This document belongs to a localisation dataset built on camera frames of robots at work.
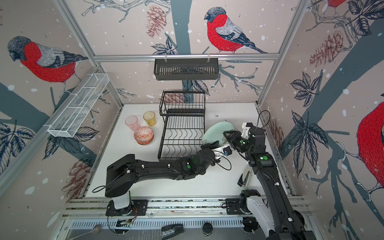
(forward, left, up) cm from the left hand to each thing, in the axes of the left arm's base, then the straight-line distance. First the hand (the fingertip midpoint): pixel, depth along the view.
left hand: (218, 142), depth 74 cm
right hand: (+3, -3, +2) cm, 4 cm away
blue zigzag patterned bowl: (+15, +46, -17) cm, 51 cm away
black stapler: (-34, +23, -19) cm, 46 cm away
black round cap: (-34, +7, -11) cm, 37 cm away
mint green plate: (+10, 0, -7) cm, 12 cm away
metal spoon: (-34, +58, -20) cm, 70 cm away
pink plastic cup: (+27, +56, -17) cm, 64 cm away
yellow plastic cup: (+29, +44, -14) cm, 54 cm away
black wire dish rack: (+19, +20, -19) cm, 33 cm away
